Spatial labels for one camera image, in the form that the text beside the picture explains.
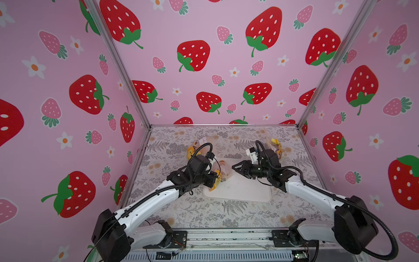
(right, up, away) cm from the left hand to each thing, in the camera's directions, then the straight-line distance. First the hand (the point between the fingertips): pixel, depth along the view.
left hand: (217, 175), depth 78 cm
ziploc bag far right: (+36, +15, +23) cm, 45 cm away
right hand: (+7, +2, -1) cm, 8 cm away
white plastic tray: (+13, -10, +13) cm, 21 cm away
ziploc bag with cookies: (+3, +2, +12) cm, 12 cm away
